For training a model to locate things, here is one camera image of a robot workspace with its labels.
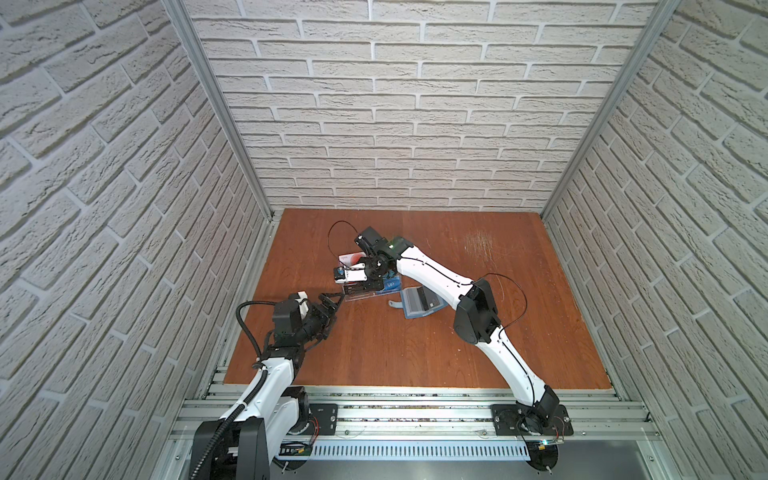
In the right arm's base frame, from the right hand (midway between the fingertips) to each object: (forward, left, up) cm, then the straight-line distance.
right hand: (361, 276), depth 92 cm
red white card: (+6, +3, +2) cm, 7 cm away
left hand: (-9, +6, +2) cm, 11 cm away
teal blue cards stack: (0, -10, -5) cm, 11 cm away
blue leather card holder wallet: (-8, -18, -5) cm, 20 cm away
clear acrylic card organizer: (-2, +2, -6) cm, 7 cm away
